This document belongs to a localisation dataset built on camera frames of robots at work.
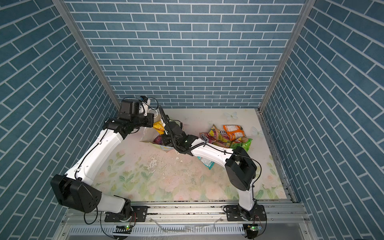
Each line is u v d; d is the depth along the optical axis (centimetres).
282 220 72
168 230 70
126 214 66
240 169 47
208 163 89
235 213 74
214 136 99
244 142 89
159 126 82
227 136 101
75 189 39
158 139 96
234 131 102
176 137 63
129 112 58
